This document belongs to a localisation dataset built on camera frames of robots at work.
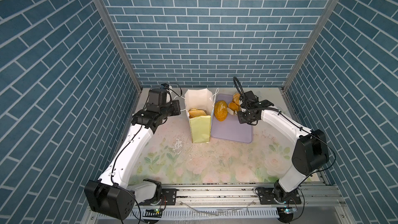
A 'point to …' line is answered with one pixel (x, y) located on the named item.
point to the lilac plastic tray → (230, 129)
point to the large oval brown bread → (221, 110)
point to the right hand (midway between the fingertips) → (241, 116)
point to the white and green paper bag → (201, 99)
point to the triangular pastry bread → (195, 112)
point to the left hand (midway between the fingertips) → (180, 103)
